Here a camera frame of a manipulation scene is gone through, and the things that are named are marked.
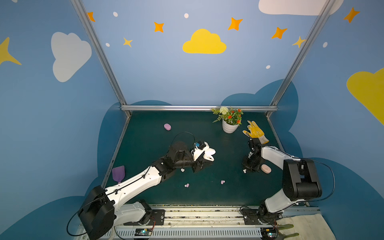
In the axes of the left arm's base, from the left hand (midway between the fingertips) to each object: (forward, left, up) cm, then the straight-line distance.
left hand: (211, 159), depth 71 cm
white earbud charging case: (+2, +2, +2) cm, 3 cm away
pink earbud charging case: (+4, -35, -19) cm, 40 cm away
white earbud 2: (+4, -23, -22) cm, 32 cm away
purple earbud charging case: (+38, +29, -21) cm, 52 cm away
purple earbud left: (-5, +12, -22) cm, 26 cm away
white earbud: (+4, +15, -22) cm, 27 cm away
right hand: (+6, -24, -22) cm, 33 cm away
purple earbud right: (-3, -8, -22) cm, 24 cm away
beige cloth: (-25, -49, -22) cm, 59 cm away
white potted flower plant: (+36, -17, -9) cm, 41 cm away
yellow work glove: (+34, -37, -22) cm, 55 cm away
